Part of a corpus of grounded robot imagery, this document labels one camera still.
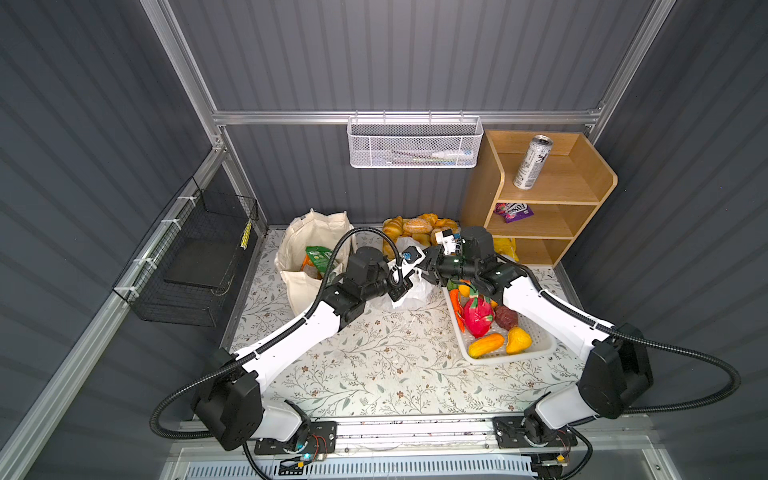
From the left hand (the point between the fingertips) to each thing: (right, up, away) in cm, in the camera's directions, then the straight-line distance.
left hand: (415, 266), depth 76 cm
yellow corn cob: (+21, -23, +8) cm, 32 cm away
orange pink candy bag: (-34, -2, +22) cm, 40 cm away
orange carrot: (+14, -10, +18) cm, 25 cm away
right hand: (-2, 0, -1) cm, 2 cm away
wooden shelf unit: (+35, +22, +10) cm, 43 cm away
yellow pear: (+29, -21, +6) cm, 37 cm away
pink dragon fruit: (+19, -14, +9) cm, 25 cm away
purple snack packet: (+35, +17, +23) cm, 45 cm away
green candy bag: (-30, +2, +23) cm, 38 cm away
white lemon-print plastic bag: (+2, -7, +4) cm, 9 cm away
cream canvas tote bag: (-31, +11, +18) cm, 38 cm away
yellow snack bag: (+36, +6, +32) cm, 49 cm away
